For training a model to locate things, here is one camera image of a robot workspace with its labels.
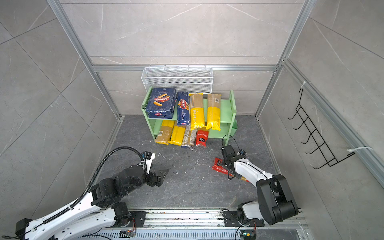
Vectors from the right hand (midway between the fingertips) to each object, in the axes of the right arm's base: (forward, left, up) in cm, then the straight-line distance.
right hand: (230, 165), depth 91 cm
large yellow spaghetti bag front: (+13, +32, +15) cm, 38 cm away
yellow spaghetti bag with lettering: (+19, +20, +29) cm, 40 cm away
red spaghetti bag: (+13, +17, +15) cm, 26 cm away
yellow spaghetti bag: (+19, +11, +29) cm, 36 cm away
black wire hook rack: (-7, -34, +31) cm, 46 cm away
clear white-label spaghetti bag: (+12, +25, +14) cm, 31 cm away
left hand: (-8, +38, +20) cm, 44 cm away
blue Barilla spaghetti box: (+21, +28, +30) cm, 46 cm away
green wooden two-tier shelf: (+13, +2, +22) cm, 26 cm away
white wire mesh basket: (+50, +21, +29) cm, 62 cm away
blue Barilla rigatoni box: (+24, +40, +32) cm, 57 cm away
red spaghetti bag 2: (-1, +7, +1) cm, 7 cm away
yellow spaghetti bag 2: (+15, +40, +14) cm, 45 cm away
